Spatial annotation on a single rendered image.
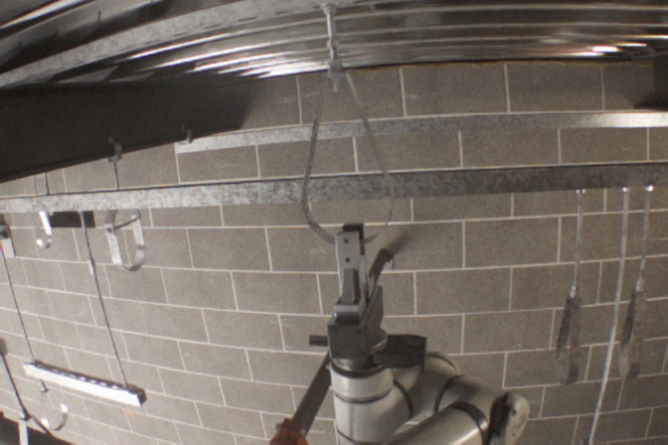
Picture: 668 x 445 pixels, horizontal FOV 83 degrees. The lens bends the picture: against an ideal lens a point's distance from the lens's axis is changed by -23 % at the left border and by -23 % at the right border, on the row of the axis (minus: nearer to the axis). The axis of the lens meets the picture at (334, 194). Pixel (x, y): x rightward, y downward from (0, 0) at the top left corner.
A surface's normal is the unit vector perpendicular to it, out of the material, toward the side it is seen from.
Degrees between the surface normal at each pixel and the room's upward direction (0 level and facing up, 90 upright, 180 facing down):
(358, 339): 90
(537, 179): 90
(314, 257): 90
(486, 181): 90
